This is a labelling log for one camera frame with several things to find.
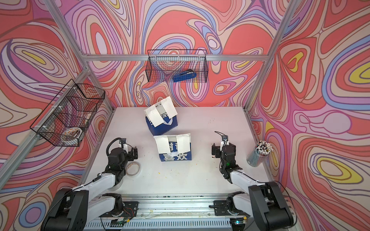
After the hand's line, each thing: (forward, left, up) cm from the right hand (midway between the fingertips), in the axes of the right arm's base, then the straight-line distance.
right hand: (222, 146), depth 90 cm
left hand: (+1, +59, +1) cm, 59 cm away
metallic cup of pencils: (-9, -18, +10) cm, 22 cm away
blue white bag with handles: (+16, +35, +5) cm, 39 cm away
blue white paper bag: (-6, +30, +3) cm, 31 cm away
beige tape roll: (-10, +57, -6) cm, 58 cm away
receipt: (+22, +33, +16) cm, 43 cm away
